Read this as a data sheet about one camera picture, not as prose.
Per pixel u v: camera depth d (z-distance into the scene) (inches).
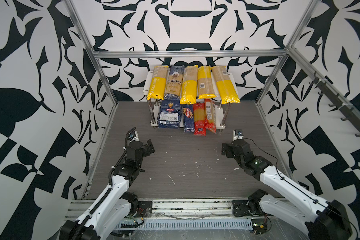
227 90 30.2
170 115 37.9
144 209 28.9
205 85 30.1
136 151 23.8
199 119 39.1
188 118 38.7
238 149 25.0
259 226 28.0
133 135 28.0
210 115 38.8
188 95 28.1
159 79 31.6
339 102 23.7
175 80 31.2
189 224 28.0
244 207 29.1
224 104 28.7
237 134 28.0
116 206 21.4
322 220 15.2
